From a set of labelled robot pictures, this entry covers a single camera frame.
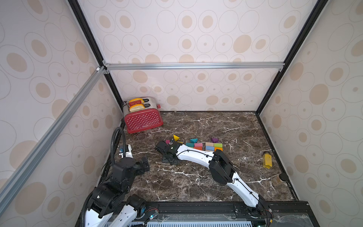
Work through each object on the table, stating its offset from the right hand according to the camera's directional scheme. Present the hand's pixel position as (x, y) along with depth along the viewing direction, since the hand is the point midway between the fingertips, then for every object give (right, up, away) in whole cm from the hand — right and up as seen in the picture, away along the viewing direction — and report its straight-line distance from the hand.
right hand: (165, 164), depth 91 cm
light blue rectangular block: (+29, +10, +6) cm, 31 cm away
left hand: (-8, +10, -24) cm, 27 cm away
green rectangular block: (+36, +11, +8) cm, 38 cm away
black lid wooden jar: (+64, -4, -15) cm, 66 cm away
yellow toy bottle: (+64, +3, -3) cm, 64 cm away
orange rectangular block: (+35, +9, +7) cm, 37 cm away
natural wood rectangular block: (+30, +12, +9) cm, 33 cm away
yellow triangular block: (+6, +16, +12) cm, 21 cm away
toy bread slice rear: (-22, +43, +7) cm, 49 cm away
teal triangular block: (+19, +14, +9) cm, 25 cm away
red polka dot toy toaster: (-16, +29, +9) cm, 34 cm away
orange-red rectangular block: (+22, +9, +9) cm, 25 cm away
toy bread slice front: (-20, +37, +3) cm, 42 cm away
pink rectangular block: (+22, +12, +9) cm, 26 cm away
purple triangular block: (+34, +14, +11) cm, 39 cm away
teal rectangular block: (+16, +12, +9) cm, 22 cm away
